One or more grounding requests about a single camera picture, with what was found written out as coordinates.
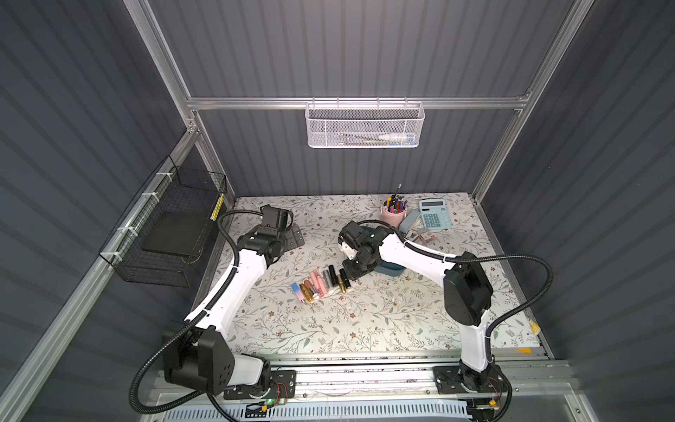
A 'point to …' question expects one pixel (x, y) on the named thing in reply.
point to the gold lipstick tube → (341, 284)
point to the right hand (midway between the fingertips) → (353, 273)
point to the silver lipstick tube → (328, 279)
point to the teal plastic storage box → (389, 269)
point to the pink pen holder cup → (393, 219)
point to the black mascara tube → (333, 275)
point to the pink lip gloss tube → (315, 280)
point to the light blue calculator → (435, 214)
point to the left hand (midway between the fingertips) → (289, 239)
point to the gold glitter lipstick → (307, 293)
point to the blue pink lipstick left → (298, 292)
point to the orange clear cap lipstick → (309, 283)
